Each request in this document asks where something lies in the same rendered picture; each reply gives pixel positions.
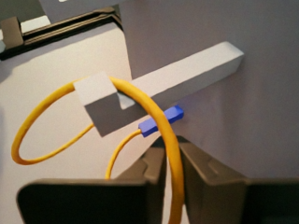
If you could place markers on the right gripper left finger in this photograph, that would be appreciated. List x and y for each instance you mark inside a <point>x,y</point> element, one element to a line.
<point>136,196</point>

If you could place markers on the yellow cable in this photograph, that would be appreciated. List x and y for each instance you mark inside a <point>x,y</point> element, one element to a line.
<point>171,142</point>

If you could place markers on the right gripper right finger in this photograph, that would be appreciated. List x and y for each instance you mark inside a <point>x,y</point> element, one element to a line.
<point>210,200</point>

